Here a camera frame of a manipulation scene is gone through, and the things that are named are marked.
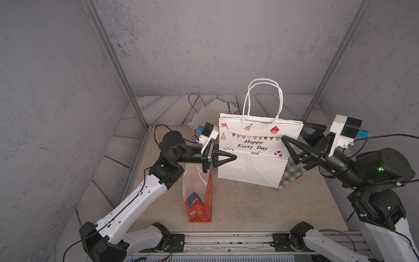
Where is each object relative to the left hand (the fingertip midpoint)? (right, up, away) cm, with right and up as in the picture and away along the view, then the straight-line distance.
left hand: (234, 162), depth 51 cm
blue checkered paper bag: (-9, +22, +49) cm, 54 cm away
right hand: (+13, +9, -9) cm, 18 cm away
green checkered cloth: (+38, -12, +44) cm, 60 cm away
